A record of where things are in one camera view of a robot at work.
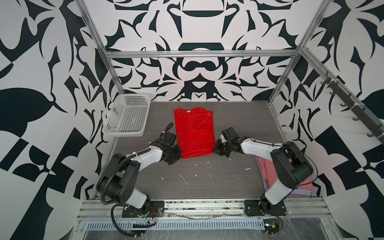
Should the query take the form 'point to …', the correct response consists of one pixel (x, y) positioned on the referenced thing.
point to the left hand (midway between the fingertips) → (184, 152)
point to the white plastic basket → (127, 114)
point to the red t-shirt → (195, 129)
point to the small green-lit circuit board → (271, 226)
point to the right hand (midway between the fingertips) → (212, 149)
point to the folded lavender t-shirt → (298, 191)
